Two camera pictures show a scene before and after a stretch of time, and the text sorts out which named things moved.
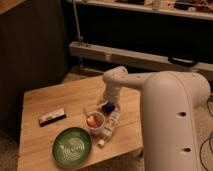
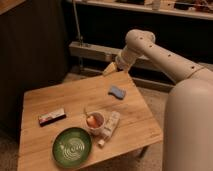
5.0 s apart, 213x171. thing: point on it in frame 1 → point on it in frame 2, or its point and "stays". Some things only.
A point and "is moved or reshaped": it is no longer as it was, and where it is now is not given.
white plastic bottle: x=111 y=121 stays
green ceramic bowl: x=72 y=147 stays
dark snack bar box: x=50 y=117 stays
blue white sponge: x=107 y=107 is moved or reshaped
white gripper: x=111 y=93 → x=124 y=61
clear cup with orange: x=95 y=122 stays
